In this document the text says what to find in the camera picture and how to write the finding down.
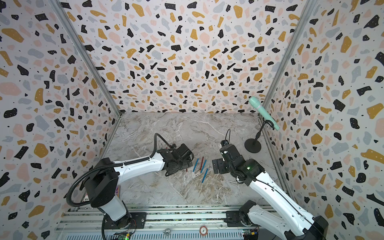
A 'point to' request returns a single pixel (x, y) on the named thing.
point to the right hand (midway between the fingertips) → (223, 162)
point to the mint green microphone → (256, 102)
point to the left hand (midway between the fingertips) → (190, 165)
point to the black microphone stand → (253, 145)
